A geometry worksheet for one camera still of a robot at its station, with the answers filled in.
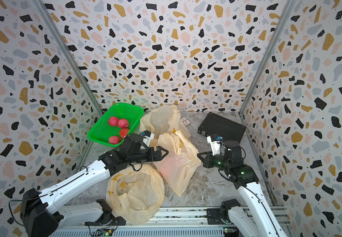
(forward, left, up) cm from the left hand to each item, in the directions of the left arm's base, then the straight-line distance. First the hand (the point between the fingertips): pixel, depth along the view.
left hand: (164, 152), depth 73 cm
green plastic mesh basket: (+32, +50, -23) cm, 64 cm away
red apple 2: (+18, +35, -14) cm, 42 cm away
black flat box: (+31, -44, -21) cm, 57 cm away
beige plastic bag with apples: (-17, +15, -13) cm, 26 cm away
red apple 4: (+35, +40, -15) cm, 55 cm away
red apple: (+34, +33, -16) cm, 49 cm away
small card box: (+39, -13, -20) cm, 46 cm away
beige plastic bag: (-2, -9, -6) cm, 11 cm away
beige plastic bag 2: (+42, +3, -21) cm, 48 cm away
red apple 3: (+25, +30, -15) cm, 42 cm away
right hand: (-2, -17, +1) cm, 17 cm away
